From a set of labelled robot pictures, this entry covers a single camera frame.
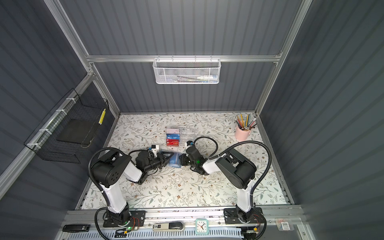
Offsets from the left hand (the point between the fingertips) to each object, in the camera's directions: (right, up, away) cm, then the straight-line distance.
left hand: (174, 155), depth 90 cm
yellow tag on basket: (-39, +21, -8) cm, 46 cm away
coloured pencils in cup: (+46, +20, +11) cm, 51 cm away
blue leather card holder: (0, -3, +1) cm, 4 cm away
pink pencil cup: (+43, +12, +9) cm, 46 cm away
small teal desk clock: (+16, -30, -20) cm, 39 cm away
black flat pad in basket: (-48, +15, -14) cm, 52 cm away
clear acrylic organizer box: (+7, +12, +18) cm, 23 cm away
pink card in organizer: (-3, +15, +11) cm, 18 cm away
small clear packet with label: (+56, -29, -19) cm, 66 cm away
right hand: (+3, -3, +4) cm, 6 cm away
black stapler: (-43, -30, -21) cm, 57 cm away
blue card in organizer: (-2, +11, +9) cm, 14 cm away
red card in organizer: (-2, +7, +9) cm, 12 cm away
